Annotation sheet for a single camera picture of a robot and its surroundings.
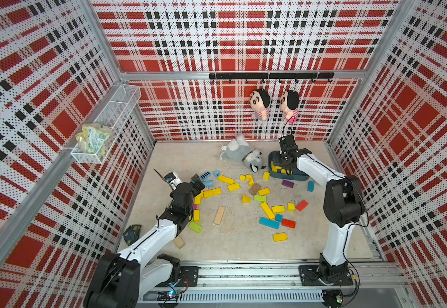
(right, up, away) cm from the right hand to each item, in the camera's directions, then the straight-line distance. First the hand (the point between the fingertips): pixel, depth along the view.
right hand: (281, 158), depth 98 cm
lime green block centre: (-11, -20, -2) cm, 23 cm away
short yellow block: (-25, -15, +3) cm, 29 cm away
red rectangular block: (+2, -31, -8) cm, 32 cm away
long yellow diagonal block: (-8, -25, -7) cm, 27 cm away
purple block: (+4, -14, +4) cm, 15 cm away
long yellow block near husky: (-29, -11, +7) cm, 32 cm away
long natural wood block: (-32, -27, -8) cm, 42 cm away
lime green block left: (-42, -31, -11) cm, 54 cm away
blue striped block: (-40, -9, +7) cm, 42 cm away
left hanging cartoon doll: (-12, +28, -7) cm, 31 cm away
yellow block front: (-4, -35, -13) cm, 38 cm away
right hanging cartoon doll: (+4, +28, -3) cm, 28 cm away
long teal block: (-8, -31, -9) cm, 33 cm away
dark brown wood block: (-14, -16, -1) cm, 21 cm away
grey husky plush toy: (-21, +5, +9) cm, 24 cm away
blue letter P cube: (-34, -8, +7) cm, 36 cm away
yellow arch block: (-16, -10, +4) cm, 20 cm away
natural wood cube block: (-48, -36, -17) cm, 62 cm away
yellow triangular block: (-18, -21, -3) cm, 28 cm away
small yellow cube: (-20, -11, +6) cm, 24 cm away
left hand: (-43, -10, -11) cm, 45 cm away
